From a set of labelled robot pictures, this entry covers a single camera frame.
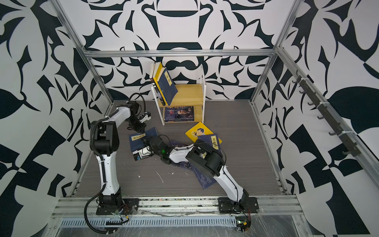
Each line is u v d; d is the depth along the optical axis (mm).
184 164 870
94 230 673
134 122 877
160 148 740
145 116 931
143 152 776
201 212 729
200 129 1019
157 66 807
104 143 595
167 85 878
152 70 780
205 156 576
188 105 998
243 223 710
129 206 737
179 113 1045
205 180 814
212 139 942
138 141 966
